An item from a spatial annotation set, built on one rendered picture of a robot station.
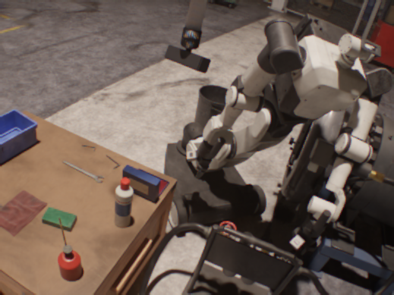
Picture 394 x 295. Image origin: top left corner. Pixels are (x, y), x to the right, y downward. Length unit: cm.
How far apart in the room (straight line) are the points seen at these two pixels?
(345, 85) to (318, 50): 15
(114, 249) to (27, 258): 32
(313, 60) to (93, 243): 100
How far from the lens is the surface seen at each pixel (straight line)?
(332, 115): 162
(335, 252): 194
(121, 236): 130
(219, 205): 189
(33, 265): 124
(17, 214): 138
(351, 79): 118
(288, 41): 106
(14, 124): 182
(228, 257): 143
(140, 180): 137
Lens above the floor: 151
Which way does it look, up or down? 37 degrees down
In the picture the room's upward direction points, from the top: 13 degrees clockwise
